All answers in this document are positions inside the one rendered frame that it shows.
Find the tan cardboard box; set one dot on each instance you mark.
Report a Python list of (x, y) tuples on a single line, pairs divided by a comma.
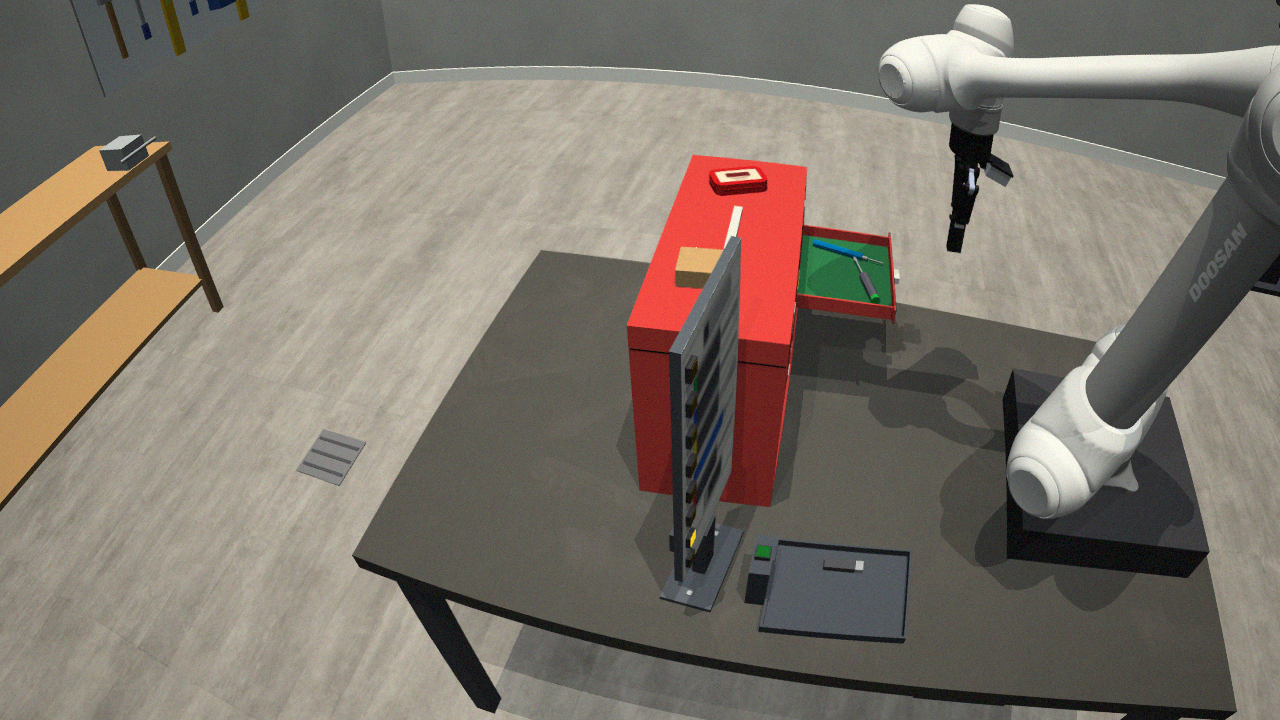
[(694, 266)]

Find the blue-handled deburring tool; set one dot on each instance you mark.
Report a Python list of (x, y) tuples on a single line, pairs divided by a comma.
[(841, 250)]

